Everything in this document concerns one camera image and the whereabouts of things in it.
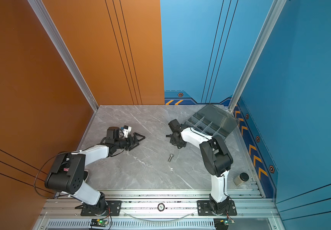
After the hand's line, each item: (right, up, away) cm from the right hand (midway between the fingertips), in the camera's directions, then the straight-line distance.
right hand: (174, 143), depth 97 cm
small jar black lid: (+35, -15, -22) cm, 44 cm away
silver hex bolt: (-2, -7, -5) cm, 9 cm away
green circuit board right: (+26, -34, -26) cm, 50 cm away
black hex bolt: (-4, +5, +5) cm, 8 cm away
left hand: (-20, +4, -7) cm, 22 cm away
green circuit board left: (-38, -35, -26) cm, 58 cm away
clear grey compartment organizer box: (+31, +16, +15) cm, 39 cm away
